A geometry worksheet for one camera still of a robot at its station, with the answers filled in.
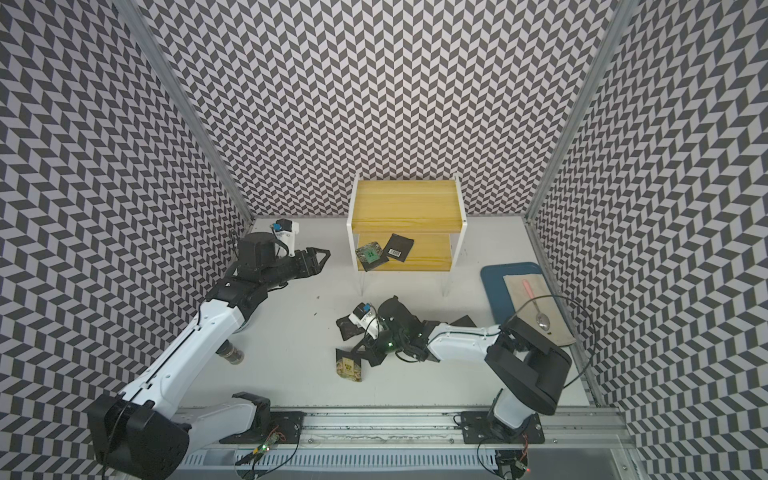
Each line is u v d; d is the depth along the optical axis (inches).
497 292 38.1
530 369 17.3
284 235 27.0
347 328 35.1
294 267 26.7
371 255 34.6
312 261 27.1
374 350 27.4
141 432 14.5
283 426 28.4
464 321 35.8
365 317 28.4
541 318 36.5
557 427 29.7
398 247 35.3
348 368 31.0
